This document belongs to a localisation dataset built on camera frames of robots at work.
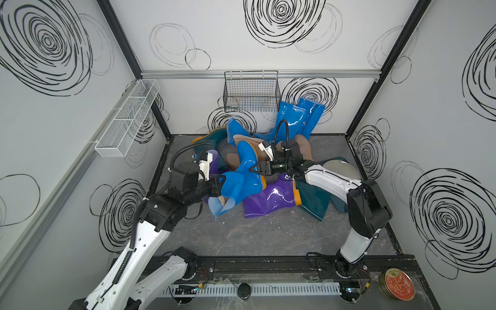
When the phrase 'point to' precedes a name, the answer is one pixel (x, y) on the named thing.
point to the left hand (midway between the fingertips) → (225, 177)
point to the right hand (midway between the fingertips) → (251, 170)
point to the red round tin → (398, 284)
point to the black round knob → (244, 290)
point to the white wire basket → (118, 137)
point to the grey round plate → (342, 168)
